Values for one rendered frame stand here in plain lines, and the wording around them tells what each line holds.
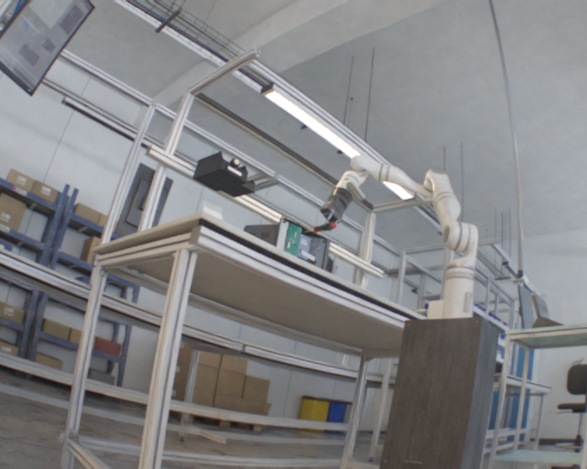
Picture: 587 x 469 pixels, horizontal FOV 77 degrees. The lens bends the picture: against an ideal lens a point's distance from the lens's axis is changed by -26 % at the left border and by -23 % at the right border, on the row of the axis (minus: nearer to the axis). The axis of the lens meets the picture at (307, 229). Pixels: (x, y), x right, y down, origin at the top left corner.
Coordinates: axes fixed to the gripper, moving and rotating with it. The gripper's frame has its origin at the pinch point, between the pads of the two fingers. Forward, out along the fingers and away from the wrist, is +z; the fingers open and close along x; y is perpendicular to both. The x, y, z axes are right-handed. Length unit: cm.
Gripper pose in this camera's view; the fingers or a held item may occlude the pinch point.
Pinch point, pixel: (326, 228)
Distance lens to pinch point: 159.8
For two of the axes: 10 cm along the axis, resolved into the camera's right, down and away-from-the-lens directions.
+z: -4.4, 6.9, -5.7
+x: -5.9, -7.0, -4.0
